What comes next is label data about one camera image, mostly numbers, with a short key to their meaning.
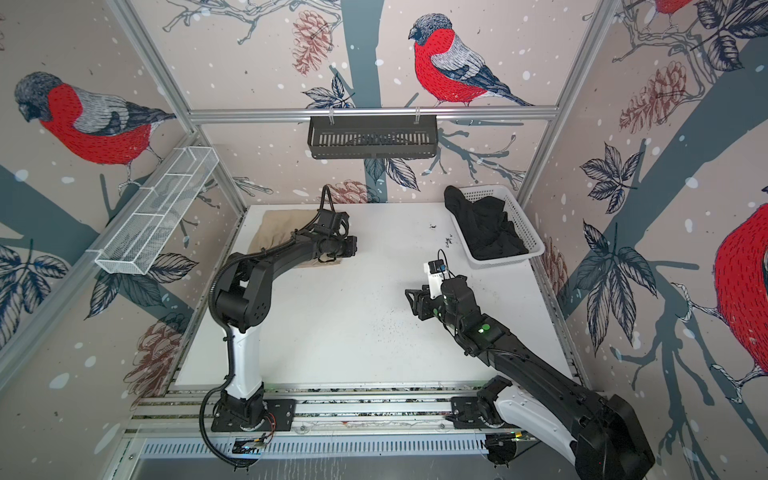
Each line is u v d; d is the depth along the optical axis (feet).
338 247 2.88
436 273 2.27
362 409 2.49
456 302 1.91
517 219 3.52
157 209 2.57
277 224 3.65
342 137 3.50
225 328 1.80
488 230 3.53
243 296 1.79
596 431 1.29
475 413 2.40
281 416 2.40
